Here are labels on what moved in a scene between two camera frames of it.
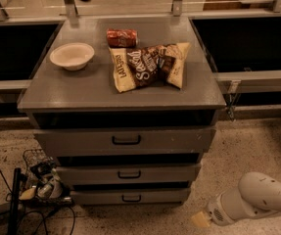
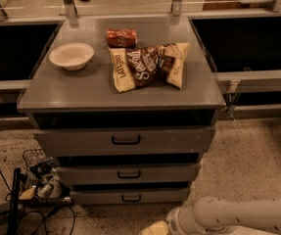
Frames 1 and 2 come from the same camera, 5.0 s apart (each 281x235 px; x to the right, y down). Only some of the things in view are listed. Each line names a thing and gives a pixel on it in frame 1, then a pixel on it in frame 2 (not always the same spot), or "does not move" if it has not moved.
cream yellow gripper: x=215 y=211 → x=173 y=223
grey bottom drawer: x=130 y=196 does not move
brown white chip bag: x=139 y=66 does not move
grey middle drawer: x=129 y=173 does not move
